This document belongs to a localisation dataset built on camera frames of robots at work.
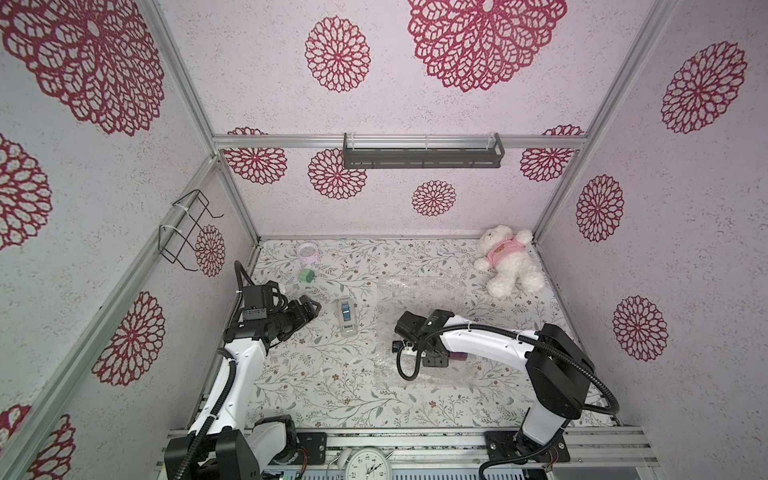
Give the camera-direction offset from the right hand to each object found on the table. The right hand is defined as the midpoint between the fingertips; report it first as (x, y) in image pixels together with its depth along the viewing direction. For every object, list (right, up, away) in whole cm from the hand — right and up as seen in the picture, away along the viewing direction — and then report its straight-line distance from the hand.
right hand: (433, 343), depth 87 cm
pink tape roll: (-43, +27, +26) cm, 57 cm away
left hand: (-34, +9, -4) cm, 36 cm away
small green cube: (-42, +19, +20) cm, 51 cm away
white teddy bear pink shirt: (+29, +26, +19) cm, 43 cm away
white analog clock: (-18, -23, -18) cm, 34 cm away
